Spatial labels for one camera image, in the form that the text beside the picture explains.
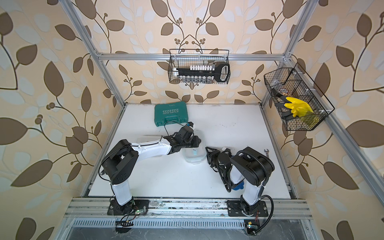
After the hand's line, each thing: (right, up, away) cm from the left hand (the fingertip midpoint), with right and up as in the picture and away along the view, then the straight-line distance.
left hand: (199, 139), depth 90 cm
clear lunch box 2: (-34, 0, +3) cm, 34 cm away
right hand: (+3, -6, 0) cm, 7 cm away
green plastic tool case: (-20, +16, +19) cm, 32 cm away
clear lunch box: (-1, -9, -3) cm, 10 cm away
